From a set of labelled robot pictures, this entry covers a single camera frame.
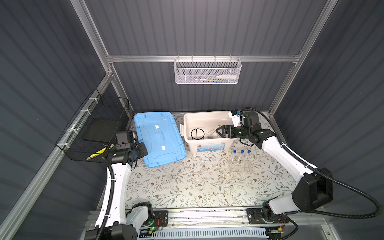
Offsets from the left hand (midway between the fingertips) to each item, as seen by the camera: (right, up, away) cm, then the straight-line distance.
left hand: (140, 150), depth 76 cm
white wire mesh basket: (+37, +59, +48) cm, 84 cm away
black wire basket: (-21, +10, -5) cm, 24 cm away
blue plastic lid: (+7, +9, +10) cm, 15 cm away
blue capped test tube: (+58, -2, +4) cm, 58 cm away
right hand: (+44, +10, +5) cm, 45 cm away
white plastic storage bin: (+31, +10, +20) cm, 38 cm away
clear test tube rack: (+56, -12, +15) cm, 59 cm away
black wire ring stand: (+29, +8, +23) cm, 38 cm away
